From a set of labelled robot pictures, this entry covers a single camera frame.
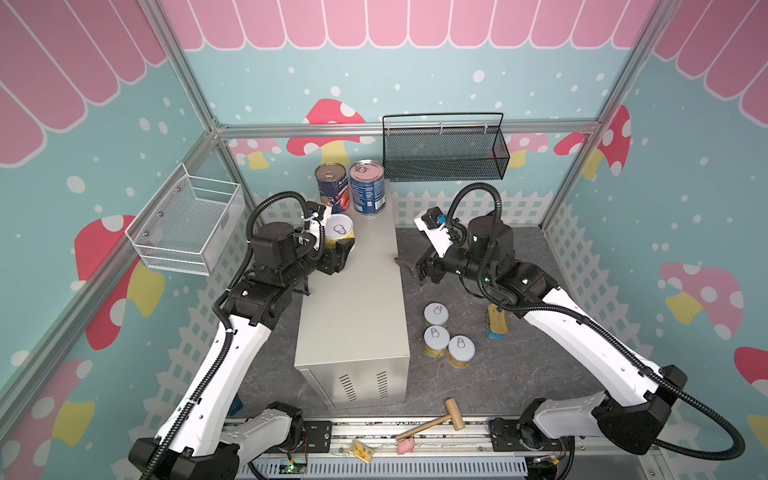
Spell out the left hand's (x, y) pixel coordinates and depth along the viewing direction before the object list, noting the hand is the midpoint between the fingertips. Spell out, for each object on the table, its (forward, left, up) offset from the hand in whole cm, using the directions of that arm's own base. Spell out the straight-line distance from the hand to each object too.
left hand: (338, 241), depth 69 cm
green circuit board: (-41, +12, -38) cm, 57 cm away
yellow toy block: (-37, -6, -34) cm, 51 cm away
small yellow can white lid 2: (-11, -25, -30) cm, 41 cm away
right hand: (-3, -16, +3) cm, 17 cm away
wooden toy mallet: (-29, -29, -33) cm, 53 cm away
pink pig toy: (-36, -17, -33) cm, 52 cm away
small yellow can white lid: (-2, -26, -30) cm, 39 cm away
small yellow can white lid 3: (-13, -32, -30) cm, 46 cm away
